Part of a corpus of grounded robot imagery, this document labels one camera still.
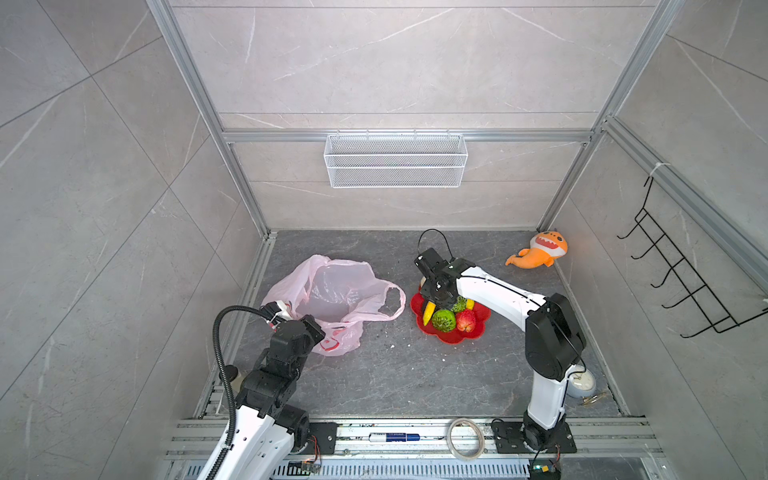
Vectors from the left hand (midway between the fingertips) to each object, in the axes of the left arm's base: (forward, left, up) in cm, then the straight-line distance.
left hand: (318, 312), depth 76 cm
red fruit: (+2, -42, -12) cm, 43 cm away
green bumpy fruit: (+2, -35, -12) cm, 37 cm away
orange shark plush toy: (+29, -76, -11) cm, 82 cm away
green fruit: (+6, -40, -9) cm, 42 cm away
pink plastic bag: (+14, -2, -16) cm, 22 cm away
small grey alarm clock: (-16, -70, -14) cm, 73 cm away
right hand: (+11, -32, -11) cm, 36 cm away
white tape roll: (-29, -41, -18) cm, 53 cm away
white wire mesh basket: (+51, -22, +11) cm, 57 cm away
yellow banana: (+6, -31, -10) cm, 34 cm away
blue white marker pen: (-26, -19, -17) cm, 37 cm away
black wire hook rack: (-11, -87, +13) cm, 88 cm away
